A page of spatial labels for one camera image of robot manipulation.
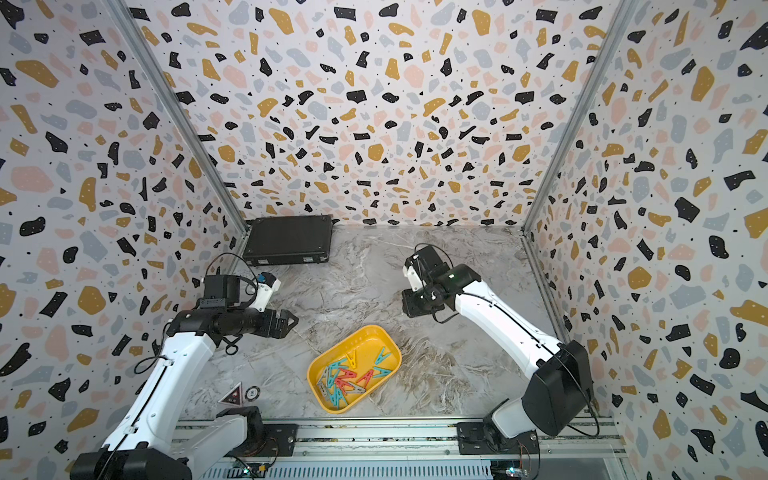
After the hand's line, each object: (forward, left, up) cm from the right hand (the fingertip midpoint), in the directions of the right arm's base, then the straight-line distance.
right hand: (407, 307), depth 80 cm
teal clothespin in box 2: (-7, +7, -16) cm, 19 cm away
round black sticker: (-18, +42, -16) cm, 49 cm away
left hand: (-3, +33, 0) cm, 33 cm away
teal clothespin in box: (-10, +20, -15) cm, 27 cm away
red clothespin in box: (-16, +17, -15) cm, 28 cm away
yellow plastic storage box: (-11, +15, -16) cm, 25 cm away
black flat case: (+40, +51, -16) cm, 67 cm away
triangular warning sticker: (-19, +46, -15) cm, 53 cm away
